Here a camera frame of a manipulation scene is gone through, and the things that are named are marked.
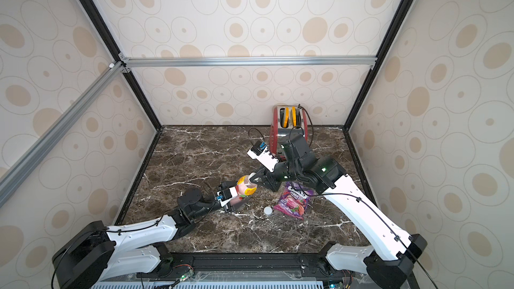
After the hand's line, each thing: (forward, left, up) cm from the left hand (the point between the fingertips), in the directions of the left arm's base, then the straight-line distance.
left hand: (248, 190), depth 72 cm
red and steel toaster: (+31, -12, -4) cm, 34 cm away
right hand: (-1, -2, +9) cm, 10 cm away
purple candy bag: (+4, -19, -18) cm, 26 cm away
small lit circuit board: (-24, +21, -19) cm, 37 cm away
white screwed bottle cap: (0, -1, +11) cm, 11 cm away
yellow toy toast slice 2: (+39, -20, +1) cm, 44 cm away
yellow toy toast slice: (+39, -17, -1) cm, 43 cm away
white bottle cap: (+1, -8, -20) cm, 22 cm away
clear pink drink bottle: (-3, +1, +7) cm, 7 cm away
